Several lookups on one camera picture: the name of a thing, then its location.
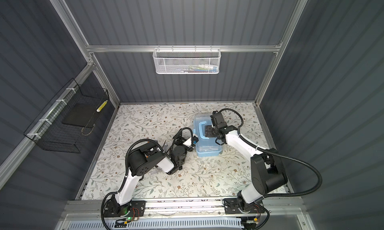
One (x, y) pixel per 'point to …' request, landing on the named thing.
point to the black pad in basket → (83, 115)
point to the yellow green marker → (102, 106)
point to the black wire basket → (48, 131)
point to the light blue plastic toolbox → (205, 146)
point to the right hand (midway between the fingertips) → (213, 131)
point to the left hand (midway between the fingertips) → (185, 133)
